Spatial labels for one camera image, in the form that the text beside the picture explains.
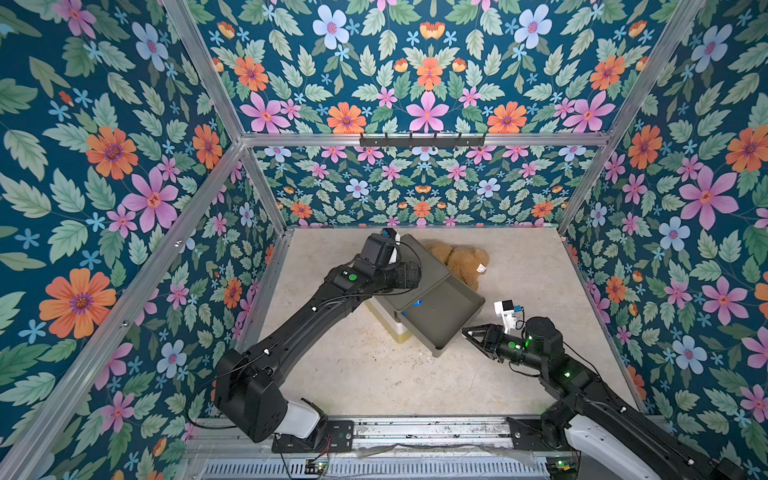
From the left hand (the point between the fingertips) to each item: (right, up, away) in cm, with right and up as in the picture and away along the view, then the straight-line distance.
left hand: (412, 270), depth 78 cm
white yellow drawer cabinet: (-7, -13, +2) cm, 15 cm away
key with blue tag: (+2, -9, +4) cm, 10 cm away
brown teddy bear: (+18, +1, +15) cm, 23 cm away
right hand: (+13, -16, -5) cm, 21 cm away
